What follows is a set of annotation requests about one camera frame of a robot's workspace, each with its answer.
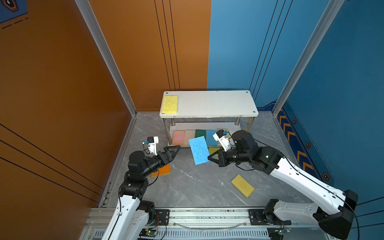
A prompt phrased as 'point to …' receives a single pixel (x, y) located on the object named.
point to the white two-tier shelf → (210, 110)
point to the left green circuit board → (148, 232)
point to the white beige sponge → (189, 134)
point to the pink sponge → (178, 137)
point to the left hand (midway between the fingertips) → (178, 149)
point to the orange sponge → (165, 170)
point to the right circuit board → (282, 231)
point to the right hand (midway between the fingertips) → (207, 158)
